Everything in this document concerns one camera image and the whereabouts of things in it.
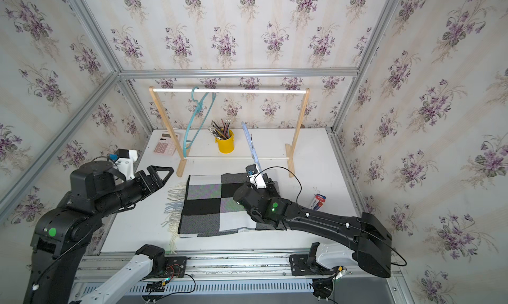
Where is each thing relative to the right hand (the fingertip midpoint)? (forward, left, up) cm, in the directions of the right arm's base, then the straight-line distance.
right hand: (267, 176), depth 76 cm
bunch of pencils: (+32, +25, -9) cm, 42 cm away
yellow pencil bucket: (+30, +22, -18) cm, 41 cm away
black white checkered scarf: (-5, +26, -19) cm, 32 cm away
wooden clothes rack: (+19, +44, -20) cm, 52 cm away
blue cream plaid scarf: (-8, +41, -19) cm, 46 cm away
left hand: (-10, +30, +16) cm, 35 cm away
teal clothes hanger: (+9, +31, +8) cm, 33 cm away
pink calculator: (+31, +57, -18) cm, 67 cm away
